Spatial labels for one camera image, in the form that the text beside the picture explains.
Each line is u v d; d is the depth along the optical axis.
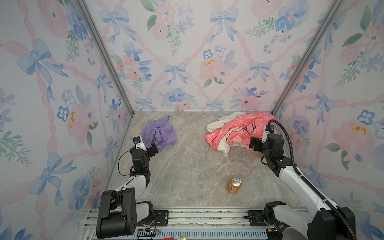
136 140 0.73
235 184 0.75
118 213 0.41
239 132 0.92
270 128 0.69
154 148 0.81
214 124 1.09
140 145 0.75
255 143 0.75
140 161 0.65
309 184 0.48
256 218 0.73
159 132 1.00
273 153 0.62
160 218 0.74
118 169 0.90
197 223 0.73
